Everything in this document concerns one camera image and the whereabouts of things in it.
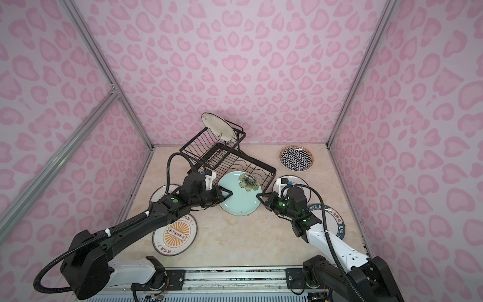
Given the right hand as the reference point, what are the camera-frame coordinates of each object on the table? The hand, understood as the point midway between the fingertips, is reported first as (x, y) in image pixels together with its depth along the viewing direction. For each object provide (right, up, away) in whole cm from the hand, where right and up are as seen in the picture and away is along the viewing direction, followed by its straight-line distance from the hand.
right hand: (256, 197), depth 78 cm
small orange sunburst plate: (-49, -1, +22) cm, 54 cm away
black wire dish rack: (-15, +16, +4) cm, 22 cm away
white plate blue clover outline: (+22, +4, +22) cm, 32 cm away
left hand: (-9, +1, 0) cm, 9 cm away
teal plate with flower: (-5, -1, -1) cm, 6 cm away
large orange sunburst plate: (-35, -19, +6) cm, 41 cm away
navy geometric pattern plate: (+26, +16, +35) cm, 47 cm away
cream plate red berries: (-16, +30, +4) cm, 34 cm away
